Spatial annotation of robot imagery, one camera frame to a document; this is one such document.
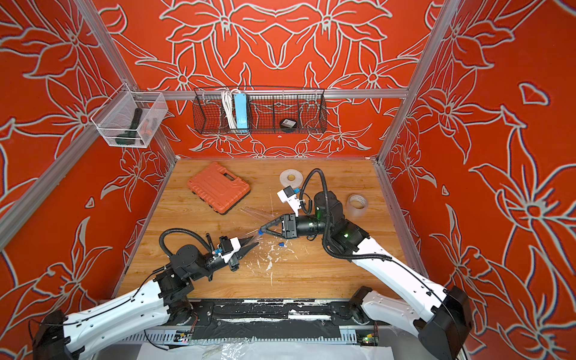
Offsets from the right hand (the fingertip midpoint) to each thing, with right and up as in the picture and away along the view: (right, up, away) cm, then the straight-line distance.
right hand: (261, 235), depth 58 cm
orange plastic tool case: (-25, +11, +43) cm, 51 cm away
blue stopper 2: (+5, -12, +31) cm, 34 cm away
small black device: (+8, +40, +37) cm, 55 cm away
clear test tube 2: (-9, -8, +34) cm, 36 cm away
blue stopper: (0, 0, +1) cm, 1 cm away
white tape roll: (+9, +16, +53) cm, 56 cm away
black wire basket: (-1, +46, +40) cm, 61 cm away
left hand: (-3, -3, +8) cm, 9 cm away
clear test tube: (-7, -1, +40) cm, 41 cm away
